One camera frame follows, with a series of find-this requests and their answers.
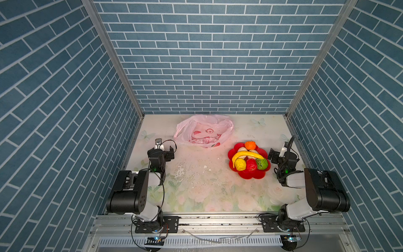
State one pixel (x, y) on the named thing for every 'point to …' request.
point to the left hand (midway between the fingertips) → (162, 146)
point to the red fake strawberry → (251, 164)
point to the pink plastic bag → (204, 130)
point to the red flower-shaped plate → (246, 174)
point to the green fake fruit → (262, 164)
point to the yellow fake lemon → (240, 164)
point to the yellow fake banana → (245, 153)
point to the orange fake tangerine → (250, 145)
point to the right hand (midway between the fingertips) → (279, 148)
